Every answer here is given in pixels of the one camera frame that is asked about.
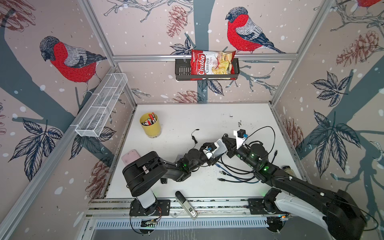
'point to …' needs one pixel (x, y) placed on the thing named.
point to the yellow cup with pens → (150, 122)
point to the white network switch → (219, 150)
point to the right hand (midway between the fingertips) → (220, 141)
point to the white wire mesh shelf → (92, 123)
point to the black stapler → (164, 180)
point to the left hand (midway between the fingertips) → (219, 148)
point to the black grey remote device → (186, 205)
